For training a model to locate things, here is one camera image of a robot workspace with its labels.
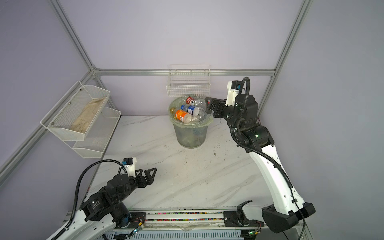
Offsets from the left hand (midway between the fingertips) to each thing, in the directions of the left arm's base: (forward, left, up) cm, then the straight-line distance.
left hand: (149, 171), depth 73 cm
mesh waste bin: (+24, -20, -4) cm, 32 cm away
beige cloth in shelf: (+20, +36, +14) cm, 44 cm away
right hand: (+18, -30, +32) cm, 47 cm away
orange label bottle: (+25, -15, +15) cm, 33 cm away
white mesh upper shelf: (+25, +43, +14) cm, 52 cm away
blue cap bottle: (+29, -24, +14) cm, 40 cm away
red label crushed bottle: (+39, -21, +14) cm, 46 cm away
